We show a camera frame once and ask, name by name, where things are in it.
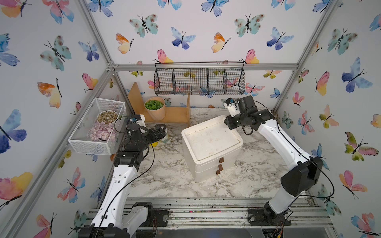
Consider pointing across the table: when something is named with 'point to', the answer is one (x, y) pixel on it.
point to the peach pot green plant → (155, 107)
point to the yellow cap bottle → (154, 144)
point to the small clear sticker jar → (165, 139)
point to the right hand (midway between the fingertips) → (227, 119)
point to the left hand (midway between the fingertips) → (160, 126)
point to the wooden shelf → (173, 114)
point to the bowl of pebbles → (107, 116)
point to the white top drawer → (203, 155)
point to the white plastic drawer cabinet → (214, 130)
